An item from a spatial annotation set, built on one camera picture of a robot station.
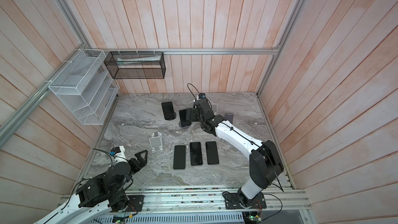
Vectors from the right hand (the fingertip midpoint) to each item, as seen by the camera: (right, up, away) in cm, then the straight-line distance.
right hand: (193, 110), depth 86 cm
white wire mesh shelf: (-54, +12, -8) cm, 56 cm away
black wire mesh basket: (-40, +31, +18) cm, 54 cm away
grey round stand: (-5, -11, +13) cm, 18 cm away
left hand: (-25, -24, -11) cm, 36 cm away
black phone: (+11, -26, +5) cm, 28 cm away
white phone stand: (-22, -18, +3) cm, 29 cm away
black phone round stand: (-7, -3, +9) cm, 11 cm away
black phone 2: (-8, -28, +3) cm, 29 cm away
